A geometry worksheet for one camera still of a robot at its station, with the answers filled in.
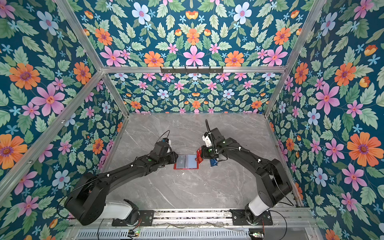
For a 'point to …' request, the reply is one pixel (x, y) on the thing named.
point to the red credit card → (199, 156)
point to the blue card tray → (213, 162)
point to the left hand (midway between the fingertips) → (179, 153)
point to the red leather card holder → (186, 161)
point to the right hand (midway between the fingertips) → (200, 153)
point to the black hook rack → (191, 70)
